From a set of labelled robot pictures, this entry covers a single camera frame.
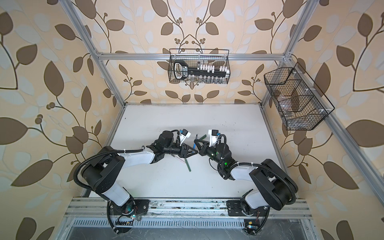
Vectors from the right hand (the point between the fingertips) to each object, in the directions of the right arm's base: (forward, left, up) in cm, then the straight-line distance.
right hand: (195, 142), depth 81 cm
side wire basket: (+9, -54, +19) cm, 58 cm away
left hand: (-4, -1, -3) cm, 5 cm away
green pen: (-6, +5, -15) cm, 17 cm away
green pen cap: (+13, -6, -16) cm, 21 cm away
